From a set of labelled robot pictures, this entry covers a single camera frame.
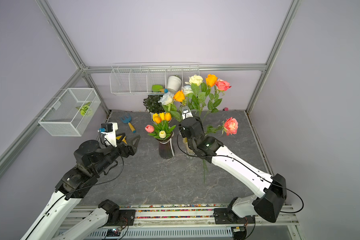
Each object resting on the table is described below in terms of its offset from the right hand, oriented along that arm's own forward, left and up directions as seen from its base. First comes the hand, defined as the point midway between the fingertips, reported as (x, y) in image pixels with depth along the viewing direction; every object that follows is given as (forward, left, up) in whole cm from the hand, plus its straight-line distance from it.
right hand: (189, 117), depth 73 cm
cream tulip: (-9, +12, -1) cm, 15 cm away
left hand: (-12, +25, +2) cm, 28 cm away
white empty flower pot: (+30, +9, -1) cm, 31 cm away
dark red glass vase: (-4, +13, -24) cm, 28 cm away
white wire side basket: (+11, +66, -6) cm, 67 cm away
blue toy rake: (+28, +48, -33) cm, 65 cm away
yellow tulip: (+2, +16, -2) cm, 17 cm away
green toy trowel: (+33, +20, -7) cm, 39 cm away
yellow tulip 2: (+3, +14, -3) cm, 15 cm away
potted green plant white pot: (+24, +25, -14) cm, 37 cm away
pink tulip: (-5, +19, -2) cm, 20 cm away
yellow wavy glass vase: (-5, 0, -23) cm, 24 cm away
